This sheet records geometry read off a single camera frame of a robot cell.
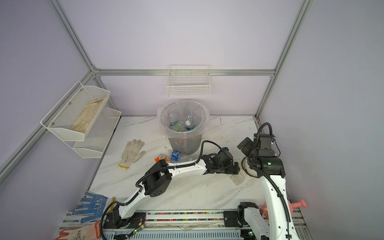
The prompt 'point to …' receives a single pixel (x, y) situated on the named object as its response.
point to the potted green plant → (246, 168)
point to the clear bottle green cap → (237, 179)
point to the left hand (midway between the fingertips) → (234, 170)
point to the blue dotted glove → (91, 208)
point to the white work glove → (132, 153)
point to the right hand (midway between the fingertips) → (246, 146)
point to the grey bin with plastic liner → (183, 122)
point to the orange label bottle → (160, 157)
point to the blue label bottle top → (175, 156)
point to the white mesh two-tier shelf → (94, 143)
